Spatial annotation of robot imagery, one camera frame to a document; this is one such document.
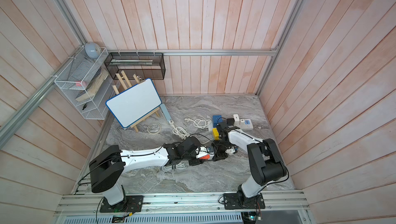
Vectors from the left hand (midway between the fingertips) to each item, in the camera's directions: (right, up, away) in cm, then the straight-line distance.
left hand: (201, 154), depth 83 cm
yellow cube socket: (+9, +10, +7) cm, 15 cm away
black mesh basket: (-45, +55, +21) cm, 74 cm away
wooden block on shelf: (-57, +36, -3) cm, 67 cm away
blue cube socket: (+12, +18, +24) cm, 32 cm away
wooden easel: (-43, +39, +2) cm, 58 cm away
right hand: (+6, 0, +7) cm, 10 cm away
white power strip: (+29, +15, +17) cm, 37 cm away
